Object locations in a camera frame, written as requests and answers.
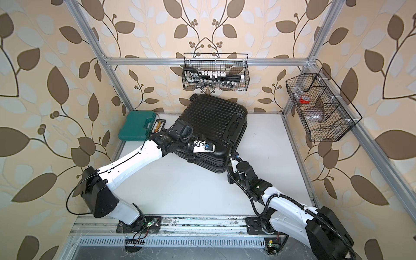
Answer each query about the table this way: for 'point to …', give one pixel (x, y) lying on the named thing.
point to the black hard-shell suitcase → (215, 121)
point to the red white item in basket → (304, 99)
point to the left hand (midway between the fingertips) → (202, 144)
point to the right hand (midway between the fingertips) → (228, 167)
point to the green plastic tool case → (137, 125)
